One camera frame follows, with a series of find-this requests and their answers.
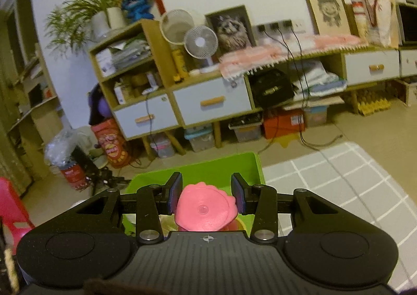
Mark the grey checked tablecloth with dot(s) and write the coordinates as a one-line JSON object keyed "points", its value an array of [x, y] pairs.
{"points": [[342, 177]]}

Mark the red printed bucket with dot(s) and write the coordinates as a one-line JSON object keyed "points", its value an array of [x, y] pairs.
{"points": [[73, 177]]}

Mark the pink fringed cloth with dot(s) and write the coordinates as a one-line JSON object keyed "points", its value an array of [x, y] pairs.
{"points": [[260, 55]]}

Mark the pile of folded clothes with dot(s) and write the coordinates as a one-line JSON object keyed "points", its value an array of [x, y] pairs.
{"points": [[319, 81]]}

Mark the wooden side shelf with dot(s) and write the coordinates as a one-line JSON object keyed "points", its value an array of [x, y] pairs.
{"points": [[42, 119]]}

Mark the stack of papers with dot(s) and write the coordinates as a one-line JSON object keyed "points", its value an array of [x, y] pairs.
{"points": [[130, 53]]}

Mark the clear plastic bag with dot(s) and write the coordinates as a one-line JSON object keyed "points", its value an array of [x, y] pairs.
{"points": [[62, 148]]}

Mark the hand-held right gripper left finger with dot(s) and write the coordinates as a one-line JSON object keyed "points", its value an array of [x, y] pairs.
{"points": [[176, 192]]}

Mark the framed girl portrait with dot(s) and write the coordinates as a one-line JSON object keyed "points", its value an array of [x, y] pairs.
{"points": [[327, 9]]}

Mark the red plastic stool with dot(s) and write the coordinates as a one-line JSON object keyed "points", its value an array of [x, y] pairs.
{"points": [[13, 207]]}

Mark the blue lid storage box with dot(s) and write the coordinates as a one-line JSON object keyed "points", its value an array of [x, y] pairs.
{"points": [[200, 138]]}

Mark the white paper bag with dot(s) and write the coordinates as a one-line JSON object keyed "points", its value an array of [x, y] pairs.
{"points": [[381, 19]]}

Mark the pink round toy figure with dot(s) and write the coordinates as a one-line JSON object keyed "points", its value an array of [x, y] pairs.
{"points": [[202, 208]]}

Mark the black case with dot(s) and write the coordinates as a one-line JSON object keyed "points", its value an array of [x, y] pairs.
{"points": [[272, 88]]}

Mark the blue plush toy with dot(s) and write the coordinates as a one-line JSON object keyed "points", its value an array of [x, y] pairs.
{"points": [[136, 4]]}

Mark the yellow egg tray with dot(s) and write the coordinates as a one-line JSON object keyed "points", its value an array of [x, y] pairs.
{"points": [[374, 104]]}

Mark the white desk fan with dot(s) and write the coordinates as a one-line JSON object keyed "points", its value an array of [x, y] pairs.
{"points": [[200, 42]]}

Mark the white box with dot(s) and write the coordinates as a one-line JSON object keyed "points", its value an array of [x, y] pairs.
{"points": [[105, 63]]}

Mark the black microwave oven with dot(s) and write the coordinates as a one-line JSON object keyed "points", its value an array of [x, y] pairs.
{"points": [[409, 24]]}

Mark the black metal stand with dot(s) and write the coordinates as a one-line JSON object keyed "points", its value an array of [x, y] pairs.
{"points": [[97, 174]]}

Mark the purple plush toy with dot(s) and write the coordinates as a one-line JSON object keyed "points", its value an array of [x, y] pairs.
{"points": [[101, 107]]}

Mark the yellow bottle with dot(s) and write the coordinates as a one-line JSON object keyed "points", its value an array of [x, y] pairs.
{"points": [[179, 65]]}

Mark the clear storage box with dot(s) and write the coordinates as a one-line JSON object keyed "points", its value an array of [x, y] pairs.
{"points": [[246, 130], [163, 146]]}

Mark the small white carton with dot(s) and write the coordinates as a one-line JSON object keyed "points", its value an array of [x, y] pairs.
{"points": [[122, 94]]}

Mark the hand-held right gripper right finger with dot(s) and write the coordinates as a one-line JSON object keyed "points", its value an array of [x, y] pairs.
{"points": [[237, 194]]}

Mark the orange printed bag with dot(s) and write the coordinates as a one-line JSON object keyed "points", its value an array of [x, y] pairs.
{"points": [[112, 145]]}

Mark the orange box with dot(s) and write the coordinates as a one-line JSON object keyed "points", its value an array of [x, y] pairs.
{"points": [[283, 123]]}

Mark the framed cat picture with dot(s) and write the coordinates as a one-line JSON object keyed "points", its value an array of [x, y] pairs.
{"points": [[231, 29]]}

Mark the white drawer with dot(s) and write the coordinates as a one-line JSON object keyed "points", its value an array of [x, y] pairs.
{"points": [[409, 62], [211, 89], [163, 109], [358, 66]]}

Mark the green plastic box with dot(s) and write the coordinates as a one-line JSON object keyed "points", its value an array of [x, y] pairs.
{"points": [[208, 168]]}

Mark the white wall socket row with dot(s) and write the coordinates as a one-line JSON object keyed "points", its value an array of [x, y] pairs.
{"points": [[298, 24]]}

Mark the wooden cabinet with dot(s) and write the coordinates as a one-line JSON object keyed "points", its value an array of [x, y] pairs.
{"points": [[159, 60]]}

